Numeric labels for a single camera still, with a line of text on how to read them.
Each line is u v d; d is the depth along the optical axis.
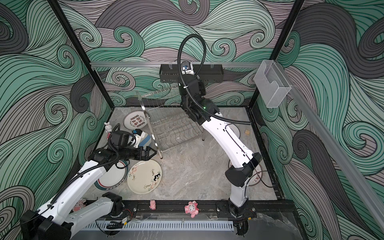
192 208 0.71
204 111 0.44
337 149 0.51
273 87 0.73
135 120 1.11
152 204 0.73
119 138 0.58
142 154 0.66
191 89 0.46
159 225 0.70
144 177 0.83
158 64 0.94
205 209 0.74
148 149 0.67
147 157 0.66
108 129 0.99
